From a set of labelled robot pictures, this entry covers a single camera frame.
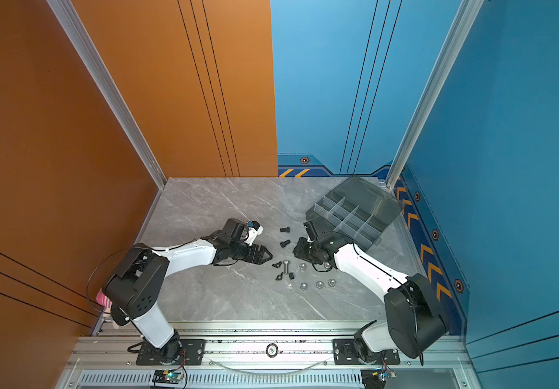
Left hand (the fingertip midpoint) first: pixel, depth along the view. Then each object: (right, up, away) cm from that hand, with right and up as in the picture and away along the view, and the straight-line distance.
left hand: (266, 253), depth 91 cm
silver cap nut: (+14, -5, 0) cm, 15 cm away
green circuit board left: (-29, -32, -20) cm, 48 cm away
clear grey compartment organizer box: (+39, +17, +12) cm, 44 cm away
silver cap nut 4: (+20, -10, -4) cm, 23 cm away
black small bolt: (+9, -8, -2) cm, 12 cm away
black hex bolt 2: (+7, +3, +6) cm, 9 cm away
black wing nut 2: (+5, -8, -2) cm, 10 cm away
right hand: (+10, +1, -5) cm, 12 cm away
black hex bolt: (+7, +8, +12) cm, 16 cm away
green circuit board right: (+33, -32, -21) cm, 51 cm away
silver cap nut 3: (+14, -11, -4) cm, 18 cm away
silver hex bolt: (+8, -5, 0) cm, 9 cm away
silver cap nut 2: (+19, +1, -23) cm, 30 cm away
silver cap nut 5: (+24, -10, -4) cm, 26 cm away
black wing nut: (+4, -5, 0) cm, 6 cm away
